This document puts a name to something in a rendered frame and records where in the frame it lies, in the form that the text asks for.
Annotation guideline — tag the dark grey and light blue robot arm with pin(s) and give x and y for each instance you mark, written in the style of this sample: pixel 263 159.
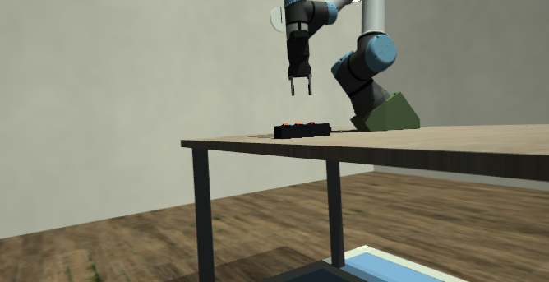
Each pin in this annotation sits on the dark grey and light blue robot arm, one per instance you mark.
pixel 354 71

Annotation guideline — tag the black power strip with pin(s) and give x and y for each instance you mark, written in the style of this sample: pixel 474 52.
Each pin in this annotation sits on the black power strip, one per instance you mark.
pixel 301 130

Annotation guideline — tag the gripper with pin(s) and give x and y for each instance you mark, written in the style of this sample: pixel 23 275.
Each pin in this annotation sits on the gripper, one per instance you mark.
pixel 298 53

